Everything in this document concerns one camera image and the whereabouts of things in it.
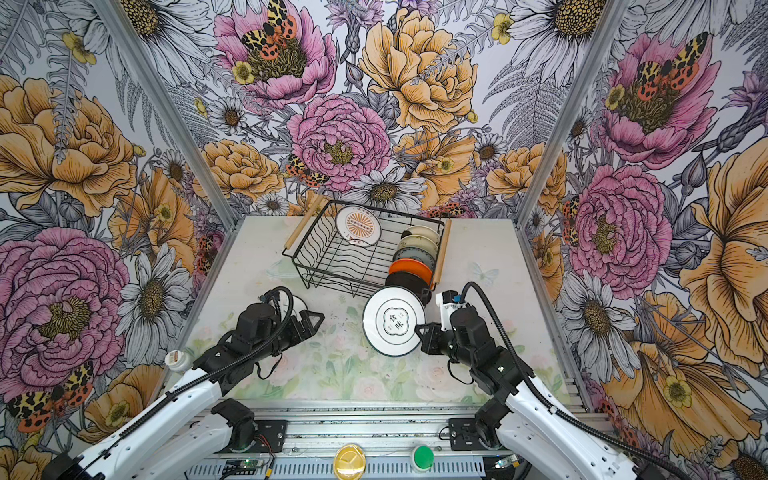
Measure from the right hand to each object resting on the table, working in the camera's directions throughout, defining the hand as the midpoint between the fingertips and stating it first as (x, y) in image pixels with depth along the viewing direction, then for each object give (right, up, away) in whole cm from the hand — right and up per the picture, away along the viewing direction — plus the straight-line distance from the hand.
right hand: (417, 339), depth 75 cm
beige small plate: (+3, +25, +24) cm, 35 cm away
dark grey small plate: (+2, +21, +22) cm, 30 cm away
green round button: (+1, -21, -11) cm, 24 cm away
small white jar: (-60, -6, +1) cm, 60 cm away
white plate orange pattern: (-18, +31, +33) cm, 49 cm away
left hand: (-27, +1, +5) cm, 28 cm away
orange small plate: (0, +17, +18) cm, 25 cm away
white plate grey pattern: (-7, +4, +4) cm, 9 cm away
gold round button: (-16, -27, -5) cm, 32 cm away
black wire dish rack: (-24, +23, +37) cm, 49 cm away
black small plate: (0, +13, +14) cm, 19 cm away
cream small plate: (+4, +28, +25) cm, 38 cm away
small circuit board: (-41, -29, -4) cm, 50 cm away
